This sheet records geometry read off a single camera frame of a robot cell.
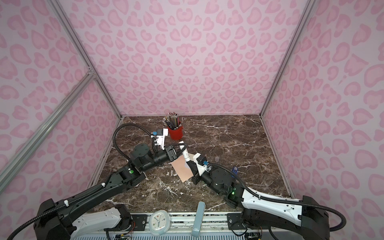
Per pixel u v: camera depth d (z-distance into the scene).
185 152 0.65
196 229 0.68
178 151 0.64
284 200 0.47
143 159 0.52
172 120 0.97
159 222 0.71
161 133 0.62
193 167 0.63
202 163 0.56
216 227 0.72
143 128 1.15
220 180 0.52
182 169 0.91
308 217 0.41
